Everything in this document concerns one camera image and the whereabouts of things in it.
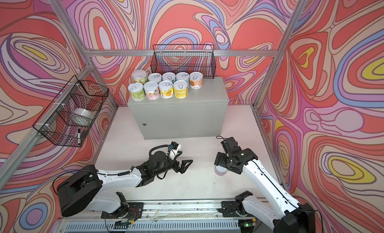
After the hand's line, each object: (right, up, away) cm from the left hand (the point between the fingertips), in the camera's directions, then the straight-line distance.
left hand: (189, 157), depth 80 cm
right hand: (+19, -5, -1) cm, 20 cm away
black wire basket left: (-57, +21, -10) cm, 61 cm away
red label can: (+17, -8, +2) cm, 19 cm away
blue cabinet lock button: (-27, +17, +8) cm, 33 cm away
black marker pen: (-54, +12, -8) cm, 55 cm away
